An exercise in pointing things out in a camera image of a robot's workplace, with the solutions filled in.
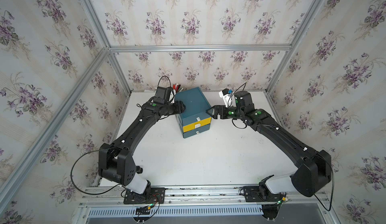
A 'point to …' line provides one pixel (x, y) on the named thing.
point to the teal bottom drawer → (196, 131)
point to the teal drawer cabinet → (195, 119)
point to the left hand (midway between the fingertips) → (183, 108)
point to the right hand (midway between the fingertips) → (213, 110)
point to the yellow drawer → (197, 125)
